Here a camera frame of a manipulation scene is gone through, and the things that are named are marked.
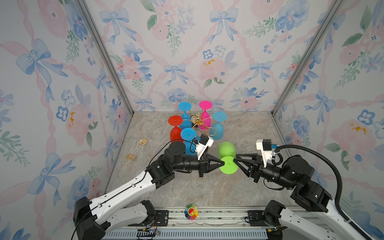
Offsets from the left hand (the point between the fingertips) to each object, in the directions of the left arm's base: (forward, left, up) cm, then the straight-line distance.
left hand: (223, 163), depth 56 cm
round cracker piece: (+33, +46, -34) cm, 66 cm away
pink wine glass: (+31, +5, -12) cm, 34 cm away
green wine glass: (+7, -3, -4) cm, 9 cm away
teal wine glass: (+28, -2, -4) cm, 28 cm away
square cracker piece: (+20, +51, -33) cm, 64 cm away
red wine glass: (+24, +21, -11) cm, 34 cm away
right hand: (+2, -5, +1) cm, 5 cm away
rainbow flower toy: (-10, +12, -33) cm, 37 cm away
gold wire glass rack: (+26, +9, -4) cm, 28 cm away
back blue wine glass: (+36, +16, -4) cm, 39 cm away
